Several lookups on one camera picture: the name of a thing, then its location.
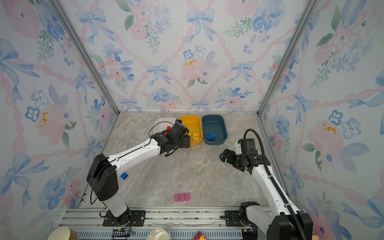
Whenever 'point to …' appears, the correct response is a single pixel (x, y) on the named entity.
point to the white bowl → (158, 234)
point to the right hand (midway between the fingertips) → (226, 158)
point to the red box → (199, 236)
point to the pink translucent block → (187, 196)
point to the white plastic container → (161, 123)
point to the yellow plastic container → (193, 123)
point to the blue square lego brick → (212, 134)
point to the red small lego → (165, 133)
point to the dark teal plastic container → (214, 124)
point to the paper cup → (63, 233)
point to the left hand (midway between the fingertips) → (186, 138)
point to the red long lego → (169, 128)
